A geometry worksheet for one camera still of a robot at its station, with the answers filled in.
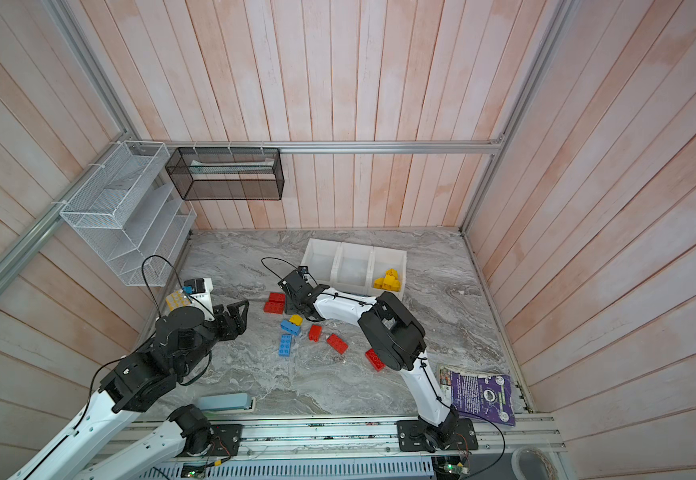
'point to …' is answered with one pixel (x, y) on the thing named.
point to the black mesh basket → (228, 173)
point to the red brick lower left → (276, 307)
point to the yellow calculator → (177, 299)
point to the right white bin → (382, 259)
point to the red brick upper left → (276, 297)
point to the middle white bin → (351, 268)
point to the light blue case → (227, 403)
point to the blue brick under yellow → (291, 327)
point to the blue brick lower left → (285, 345)
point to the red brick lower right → (375, 360)
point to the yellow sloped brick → (296, 319)
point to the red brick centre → (337, 343)
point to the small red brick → (315, 333)
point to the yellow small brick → (379, 283)
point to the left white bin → (320, 258)
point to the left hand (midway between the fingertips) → (237, 311)
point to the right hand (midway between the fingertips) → (295, 302)
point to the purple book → (486, 397)
